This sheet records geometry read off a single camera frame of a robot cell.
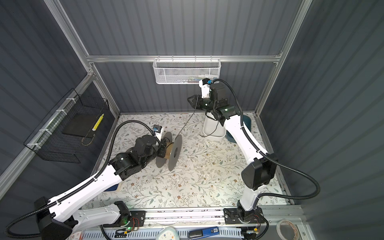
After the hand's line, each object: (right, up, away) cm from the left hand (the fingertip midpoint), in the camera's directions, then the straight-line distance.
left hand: (164, 140), depth 74 cm
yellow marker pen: (-36, +8, +3) cm, 37 cm away
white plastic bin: (+29, +5, +34) cm, 45 cm away
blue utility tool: (+17, -45, -2) cm, 48 cm away
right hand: (+14, +21, +1) cm, 25 cm away
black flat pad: (-43, +8, +2) cm, 44 cm away
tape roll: (+63, -43, -5) cm, 77 cm away
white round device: (+4, -42, -6) cm, 43 cm away
